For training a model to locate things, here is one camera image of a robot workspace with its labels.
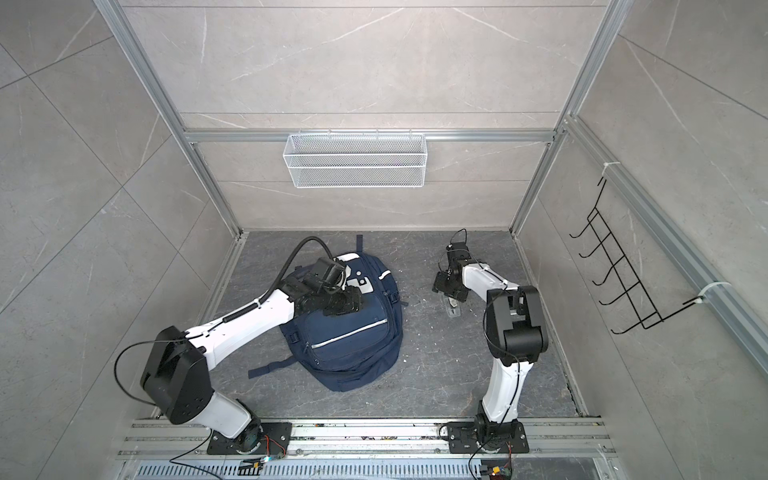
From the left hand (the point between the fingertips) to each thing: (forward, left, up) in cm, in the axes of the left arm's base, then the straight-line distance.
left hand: (363, 298), depth 83 cm
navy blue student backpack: (-11, +4, -10) cm, 15 cm away
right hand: (+11, -27, -12) cm, 31 cm away
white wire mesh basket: (+46, +3, +15) cm, 49 cm away
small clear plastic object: (+3, -29, -14) cm, 32 cm away
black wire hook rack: (-13, -60, +18) cm, 64 cm away
